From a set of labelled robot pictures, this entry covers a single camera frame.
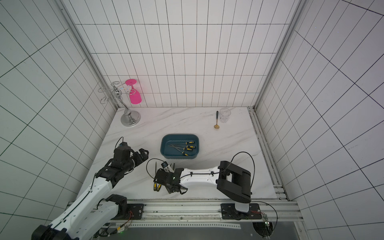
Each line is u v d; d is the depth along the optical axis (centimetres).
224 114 109
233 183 44
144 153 77
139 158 73
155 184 81
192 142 98
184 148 95
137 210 73
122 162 62
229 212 73
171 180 59
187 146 95
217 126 107
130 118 113
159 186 80
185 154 92
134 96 106
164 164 74
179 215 73
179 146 96
